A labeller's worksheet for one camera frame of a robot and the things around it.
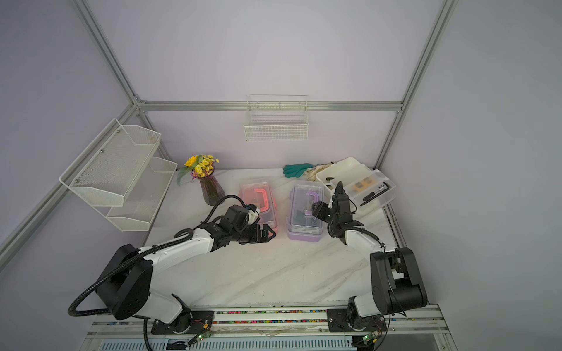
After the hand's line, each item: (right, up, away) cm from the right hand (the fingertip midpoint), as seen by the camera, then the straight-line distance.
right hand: (318, 210), depth 93 cm
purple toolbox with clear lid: (-8, -6, -4) cm, 10 cm away
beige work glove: (0, +19, +25) cm, 31 cm away
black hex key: (+26, +6, +3) cm, 27 cm away
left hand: (-22, -10, -8) cm, 25 cm away
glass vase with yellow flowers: (-48, +18, -5) cm, 52 cm away
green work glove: (-9, +19, +25) cm, 33 cm away
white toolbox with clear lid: (+23, +10, +7) cm, 26 cm away
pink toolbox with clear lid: (-25, +7, +3) cm, 26 cm away
